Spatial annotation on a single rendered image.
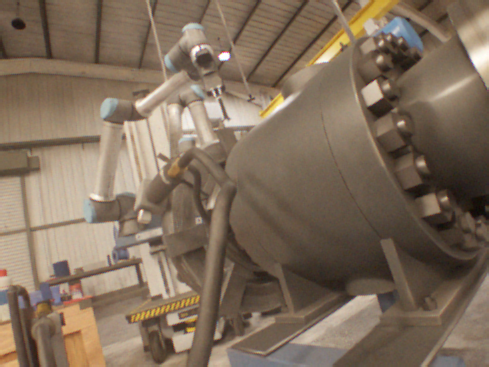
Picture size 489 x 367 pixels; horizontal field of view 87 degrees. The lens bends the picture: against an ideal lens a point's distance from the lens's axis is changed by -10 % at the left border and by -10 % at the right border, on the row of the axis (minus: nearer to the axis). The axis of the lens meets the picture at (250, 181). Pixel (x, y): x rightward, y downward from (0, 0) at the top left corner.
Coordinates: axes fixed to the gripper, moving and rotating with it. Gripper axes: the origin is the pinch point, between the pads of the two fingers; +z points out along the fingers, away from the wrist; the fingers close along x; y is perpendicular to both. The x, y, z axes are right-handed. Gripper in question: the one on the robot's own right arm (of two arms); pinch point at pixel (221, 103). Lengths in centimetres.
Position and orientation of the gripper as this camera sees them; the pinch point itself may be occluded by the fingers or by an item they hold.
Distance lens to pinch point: 107.6
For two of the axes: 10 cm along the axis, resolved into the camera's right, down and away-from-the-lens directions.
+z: 3.6, 9.2, -1.6
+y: 0.3, 1.6, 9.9
